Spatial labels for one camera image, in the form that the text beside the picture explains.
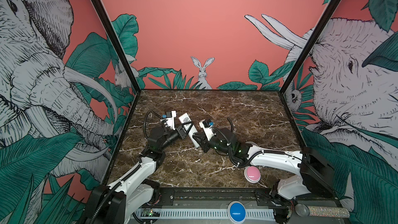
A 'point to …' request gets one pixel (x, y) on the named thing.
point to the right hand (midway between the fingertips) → (191, 136)
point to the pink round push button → (252, 174)
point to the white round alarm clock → (251, 142)
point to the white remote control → (185, 117)
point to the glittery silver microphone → (303, 210)
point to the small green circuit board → (150, 212)
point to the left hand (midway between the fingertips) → (193, 122)
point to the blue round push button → (237, 212)
